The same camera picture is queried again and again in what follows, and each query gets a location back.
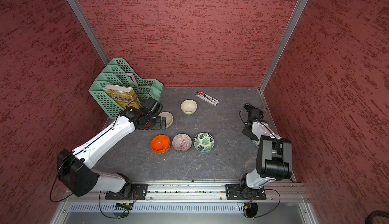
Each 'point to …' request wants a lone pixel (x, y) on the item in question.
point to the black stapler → (248, 107)
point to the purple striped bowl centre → (182, 143)
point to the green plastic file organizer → (118, 73)
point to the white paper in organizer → (130, 74)
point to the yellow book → (125, 97)
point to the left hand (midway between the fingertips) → (155, 127)
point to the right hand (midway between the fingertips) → (251, 135)
